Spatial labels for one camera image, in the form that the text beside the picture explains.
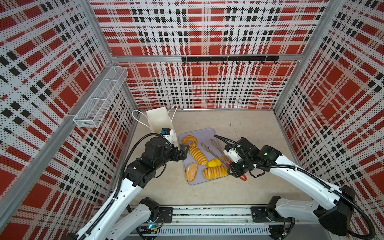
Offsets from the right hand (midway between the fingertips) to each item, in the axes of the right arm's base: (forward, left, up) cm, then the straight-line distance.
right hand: (232, 172), depth 72 cm
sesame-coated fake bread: (+5, +21, -11) cm, 25 cm away
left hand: (+8, +25, +9) cm, 27 cm away
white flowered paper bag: (+32, +41, +5) cm, 52 cm away
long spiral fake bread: (+15, +17, -12) cm, 26 cm away
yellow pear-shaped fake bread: (+11, +8, -12) cm, 18 cm away
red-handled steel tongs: (-4, -3, +4) cm, 7 cm away
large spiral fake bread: (+4, +9, -12) cm, 16 cm away
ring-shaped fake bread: (+28, +26, -13) cm, 41 cm away
